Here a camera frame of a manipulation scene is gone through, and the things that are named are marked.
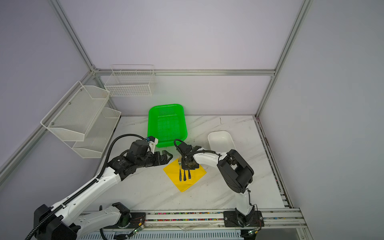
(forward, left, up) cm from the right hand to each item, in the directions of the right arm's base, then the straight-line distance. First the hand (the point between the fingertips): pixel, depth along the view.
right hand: (185, 166), depth 92 cm
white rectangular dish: (+20, -24, -1) cm, 31 cm away
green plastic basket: (+37, +17, +1) cm, 40 cm away
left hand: (-4, +9, +17) cm, 20 cm away
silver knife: (-5, -3, -1) cm, 5 cm away
